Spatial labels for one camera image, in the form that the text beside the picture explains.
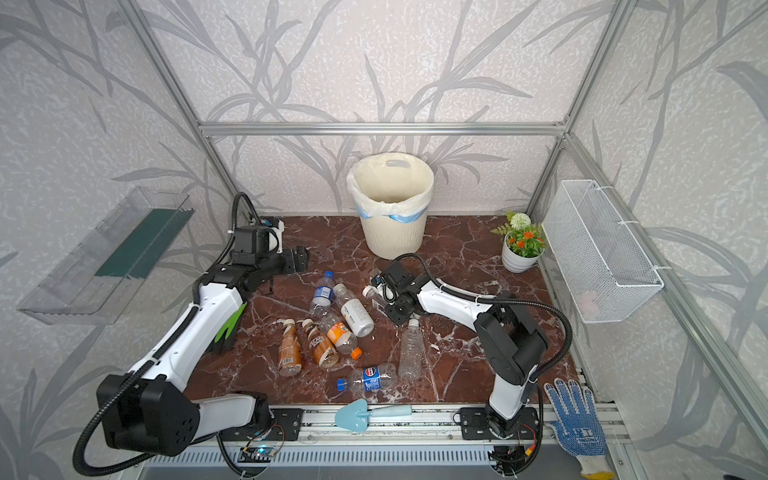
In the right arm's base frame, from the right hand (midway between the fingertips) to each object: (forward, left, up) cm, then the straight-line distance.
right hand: (396, 301), depth 91 cm
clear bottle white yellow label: (-5, +12, +2) cm, 13 cm away
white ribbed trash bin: (+19, +3, +8) cm, 20 cm away
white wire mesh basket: (-7, -45, +31) cm, 55 cm away
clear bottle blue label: (+2, +23, 0) cm, 23 cm away
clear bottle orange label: (-10, +16, 0) cm, 19 cm away
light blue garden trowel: (-30, +10, -3) cm, 32 cm away
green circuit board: (-38, +32, -4) cm, 50 cm away
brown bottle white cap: (-16, +29, +1) cm, 33 cm away
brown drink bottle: (-14, +21, 0) cm, 25 cm away
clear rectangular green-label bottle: (+1, +6, 0) cm, 6 cm away
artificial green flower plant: (+15, -39, +12) cm, 44 cm away
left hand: (+8, +27, +18) cm, 34 cm away
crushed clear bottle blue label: (-23, +7, +2) cm, 24 cm away
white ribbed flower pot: (+13, -40, +2) cm, 42 cm away
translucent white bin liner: (+37, +1, +15) cm, 40 cm away
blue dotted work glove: (-33, -46, -3) cm, 56 cm away
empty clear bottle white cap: (-14, -5, -6) cm, 15 cm away
